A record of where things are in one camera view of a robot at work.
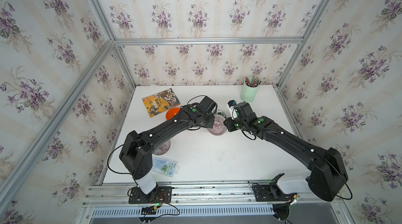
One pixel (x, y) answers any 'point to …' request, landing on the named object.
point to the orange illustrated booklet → (158, 103)
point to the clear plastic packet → (164, 166)
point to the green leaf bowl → (222, 113)
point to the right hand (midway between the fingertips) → (227, 121)
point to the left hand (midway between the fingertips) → (213, 124)
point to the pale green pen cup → (249, 89)
